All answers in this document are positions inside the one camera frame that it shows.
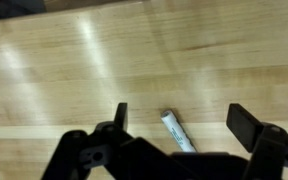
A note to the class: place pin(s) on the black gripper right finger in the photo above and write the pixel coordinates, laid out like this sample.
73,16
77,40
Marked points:
267,146

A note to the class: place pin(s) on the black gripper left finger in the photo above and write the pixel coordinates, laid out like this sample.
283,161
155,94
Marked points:
70,153

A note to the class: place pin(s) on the white marker with green cap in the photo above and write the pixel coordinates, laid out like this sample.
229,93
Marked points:
177,131

